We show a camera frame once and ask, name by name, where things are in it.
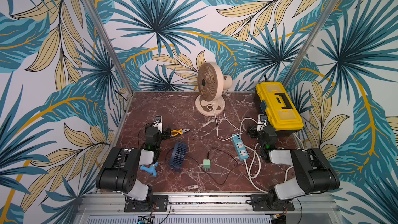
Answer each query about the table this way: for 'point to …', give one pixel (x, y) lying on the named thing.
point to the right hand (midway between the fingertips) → (258, 122)
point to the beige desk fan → (211, 83)
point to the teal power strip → (240, 150)
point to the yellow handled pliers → (180, 131)
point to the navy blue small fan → (179, 154)
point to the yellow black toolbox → (276, 104)
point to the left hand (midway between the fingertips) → (159, 125)
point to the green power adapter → (206, 164)
